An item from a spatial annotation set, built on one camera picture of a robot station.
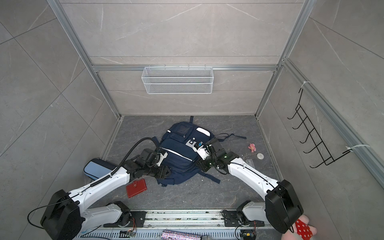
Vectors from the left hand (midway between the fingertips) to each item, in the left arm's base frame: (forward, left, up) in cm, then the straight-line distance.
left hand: (168, 168), depth 82 cm
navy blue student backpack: (+5, -8, +1) cm, 10 cm away
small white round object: (+10, -59, -7) cm, 60 cm away
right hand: (+3, -17, +2) cm, 17 cm away
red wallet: (-7, +18, -7) cm, 20 cm away
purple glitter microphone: (-30, -4, -5) cm, 31 cm away
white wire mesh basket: (+55, -6, +21) cm, 59 cm away
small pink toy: (+17, -55, -7) cm, 58 cm away
